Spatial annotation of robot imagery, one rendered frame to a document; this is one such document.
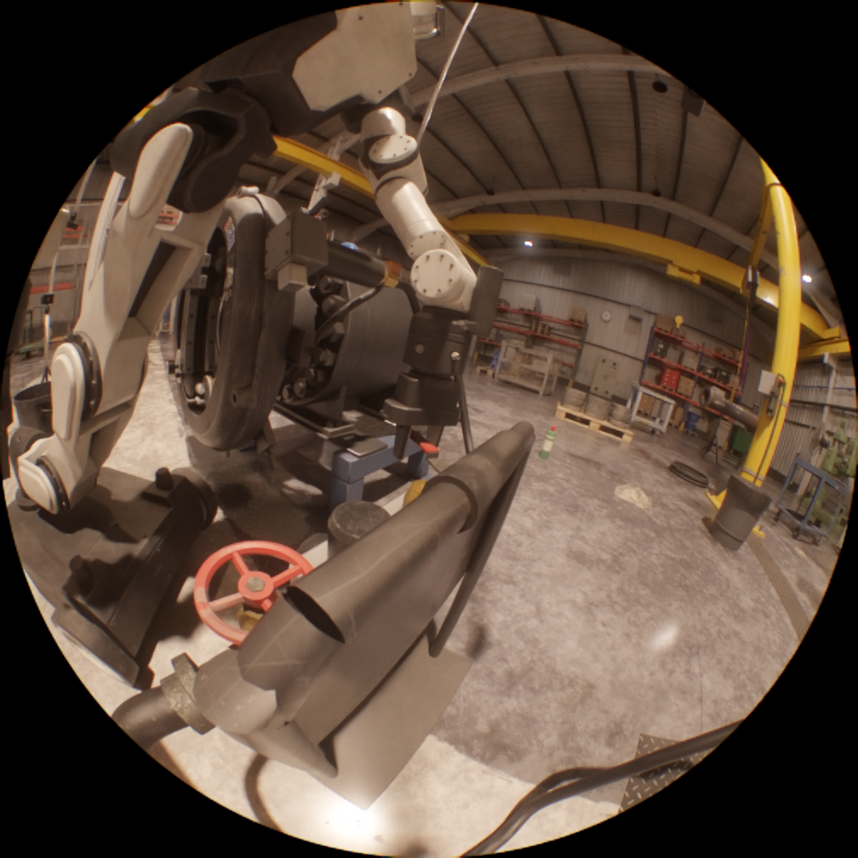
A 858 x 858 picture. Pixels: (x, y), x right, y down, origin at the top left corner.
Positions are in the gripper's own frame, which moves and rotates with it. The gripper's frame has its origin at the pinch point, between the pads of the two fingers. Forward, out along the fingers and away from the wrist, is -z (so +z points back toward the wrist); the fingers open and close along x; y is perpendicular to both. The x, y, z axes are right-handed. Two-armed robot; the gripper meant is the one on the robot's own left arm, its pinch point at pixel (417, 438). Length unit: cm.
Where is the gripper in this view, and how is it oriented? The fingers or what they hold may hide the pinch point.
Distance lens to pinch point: 43.6
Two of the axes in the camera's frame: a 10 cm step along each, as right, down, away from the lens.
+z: 2.1, -9.3, -3.1
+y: -5.2, -3.7, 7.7
